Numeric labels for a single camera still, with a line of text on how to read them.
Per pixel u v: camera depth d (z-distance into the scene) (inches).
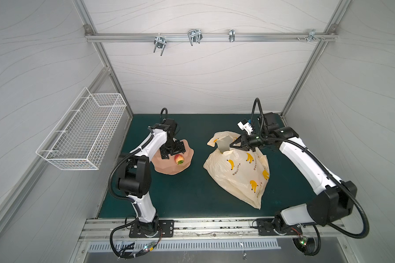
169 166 36.0
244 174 28.7
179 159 36.5
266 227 28.8
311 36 30.2
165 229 29.0
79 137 27.0
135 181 18.9
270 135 22.3
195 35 30.1
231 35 30.8
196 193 34.2
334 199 15.8
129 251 27.2
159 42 31.3
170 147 30.0
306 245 28.3
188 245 27.7
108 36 30.8
